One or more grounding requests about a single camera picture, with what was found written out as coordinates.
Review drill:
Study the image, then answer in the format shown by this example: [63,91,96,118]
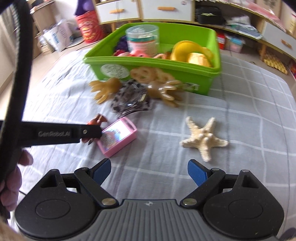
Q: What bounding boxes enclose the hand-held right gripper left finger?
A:
[40,158,117,207]

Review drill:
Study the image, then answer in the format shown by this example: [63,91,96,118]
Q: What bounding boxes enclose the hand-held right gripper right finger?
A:
[180,159,260,207]

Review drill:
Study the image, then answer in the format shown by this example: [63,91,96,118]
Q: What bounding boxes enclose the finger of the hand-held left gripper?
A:
[20,122,103,148]

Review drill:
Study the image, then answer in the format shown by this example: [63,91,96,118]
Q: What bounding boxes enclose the small pink box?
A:
[97,116,137,158]

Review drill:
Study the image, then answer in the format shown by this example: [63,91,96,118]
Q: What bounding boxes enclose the brown figurine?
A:
[87,113,108,144]

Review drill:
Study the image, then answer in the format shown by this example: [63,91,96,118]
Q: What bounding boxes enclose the green plastic bin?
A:
[83,22,221,96]

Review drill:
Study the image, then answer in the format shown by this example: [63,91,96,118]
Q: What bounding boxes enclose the purple grape toy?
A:
[114,36,129,51]

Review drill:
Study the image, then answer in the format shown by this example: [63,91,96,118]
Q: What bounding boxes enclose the pink toy with strap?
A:
[113,49,171,59]

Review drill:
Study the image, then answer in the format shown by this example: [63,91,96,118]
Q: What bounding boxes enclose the clear cotton swab jar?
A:
[125,24,160,57]

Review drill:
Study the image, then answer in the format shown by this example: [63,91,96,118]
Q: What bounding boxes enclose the yellow plastic ring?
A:
[171,40,214,67]

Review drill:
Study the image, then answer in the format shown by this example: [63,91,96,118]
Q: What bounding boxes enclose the person's left hand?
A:
[0,150,34,212]

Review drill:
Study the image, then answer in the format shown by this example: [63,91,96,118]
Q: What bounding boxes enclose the white starfish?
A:
[180,116,229,162]

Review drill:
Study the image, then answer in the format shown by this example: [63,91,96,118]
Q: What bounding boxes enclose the white shopping bag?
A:
[38,20,74,52]

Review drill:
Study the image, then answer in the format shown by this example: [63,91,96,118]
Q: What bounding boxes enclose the red printed bucket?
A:
[75,10,105,43]

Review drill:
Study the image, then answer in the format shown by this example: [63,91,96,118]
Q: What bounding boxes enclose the purple plush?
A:
[75,0,95,15]

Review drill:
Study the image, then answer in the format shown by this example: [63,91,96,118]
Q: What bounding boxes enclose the leopard print hair clip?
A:
[111,79,153,115]

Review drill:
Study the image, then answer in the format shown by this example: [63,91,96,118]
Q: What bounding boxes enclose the grey checked cloth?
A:
[23,49,296,232]

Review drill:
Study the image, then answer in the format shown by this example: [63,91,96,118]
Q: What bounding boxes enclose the wooden cabinet with white drawers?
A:
[92,0,195,24]

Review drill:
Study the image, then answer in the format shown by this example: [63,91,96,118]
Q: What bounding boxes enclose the clear box with pink contents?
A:
[225,35,245,52]

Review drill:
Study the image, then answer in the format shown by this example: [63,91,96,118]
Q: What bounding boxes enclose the yellow zigzag toy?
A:
[264,53,289,75]

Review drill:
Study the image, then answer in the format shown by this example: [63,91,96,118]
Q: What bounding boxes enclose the folded white clothes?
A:
[225,16,263,39]

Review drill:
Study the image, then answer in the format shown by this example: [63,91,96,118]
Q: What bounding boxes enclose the black case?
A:
[195,6,226,25]

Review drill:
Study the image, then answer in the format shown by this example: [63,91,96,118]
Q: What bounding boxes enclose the long low wooden cabinet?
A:
[194,0,296,61]

